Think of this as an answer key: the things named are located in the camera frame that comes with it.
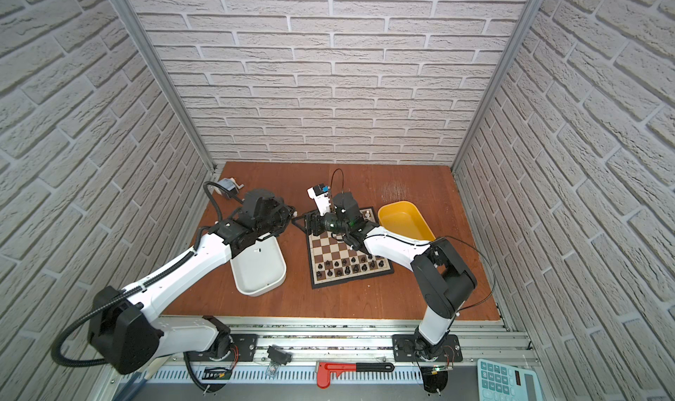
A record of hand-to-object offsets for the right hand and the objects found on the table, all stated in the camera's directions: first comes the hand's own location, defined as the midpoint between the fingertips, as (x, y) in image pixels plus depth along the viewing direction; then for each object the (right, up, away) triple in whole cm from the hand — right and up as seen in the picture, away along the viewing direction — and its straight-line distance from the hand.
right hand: (297, 217), depth 79 cm
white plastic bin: (-15, -19, +9) cm, 25 cm away
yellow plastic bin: (+39, -2, +24) cm, 46 cm away
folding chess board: (+10, -17, +11) cm, 22 cm away
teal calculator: (+57, -43, -11) cm, 72 cm away
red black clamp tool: (+9, -41, -10) cm, 43 cm away
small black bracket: (-3, -37, -8) cm, 38 cm away
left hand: (0, +4, +1) cm, 5 cm away
